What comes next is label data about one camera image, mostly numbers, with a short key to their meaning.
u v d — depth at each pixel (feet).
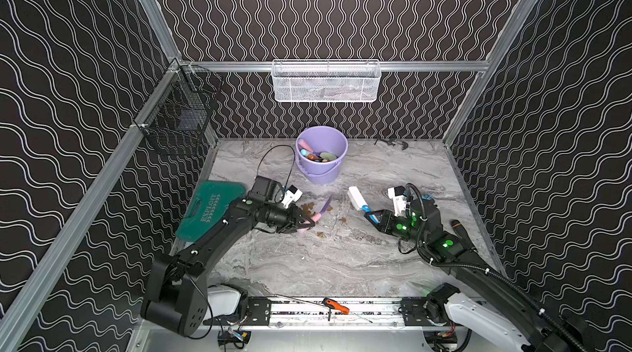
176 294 1.34
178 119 3.03
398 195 2.31
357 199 2.69
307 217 2.50
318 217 2.58
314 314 2.50
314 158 3.13
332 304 2.45
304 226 2.46
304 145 3.20
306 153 3.14
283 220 2.32
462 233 2.92
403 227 2.18
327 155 3.44
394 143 3.96
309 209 3.20
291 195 2.52
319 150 3.52
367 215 2.50
